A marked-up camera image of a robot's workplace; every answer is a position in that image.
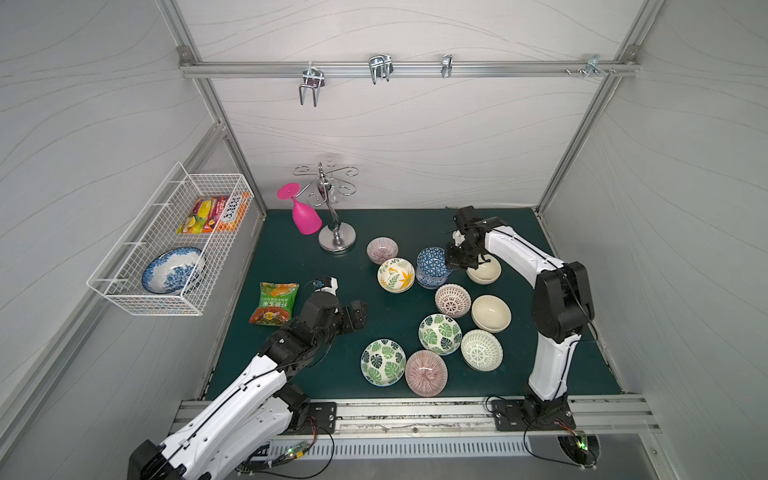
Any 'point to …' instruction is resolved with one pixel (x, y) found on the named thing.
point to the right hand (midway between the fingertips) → (448, 262)
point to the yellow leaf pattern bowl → (396, 275)
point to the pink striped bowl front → (426, 373)
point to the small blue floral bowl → (432, 277)
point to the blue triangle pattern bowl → (431, 256)
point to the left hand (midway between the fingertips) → (356, 310)
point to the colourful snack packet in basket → (214, 214)
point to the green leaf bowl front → (383, 362)
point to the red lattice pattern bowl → (453, 300)
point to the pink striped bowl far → (381, 249)
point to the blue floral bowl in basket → (172, 271)
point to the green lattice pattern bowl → (481, 350)
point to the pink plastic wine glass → (305, 220)
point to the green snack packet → (275, 303)
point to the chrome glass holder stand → (336, 236)
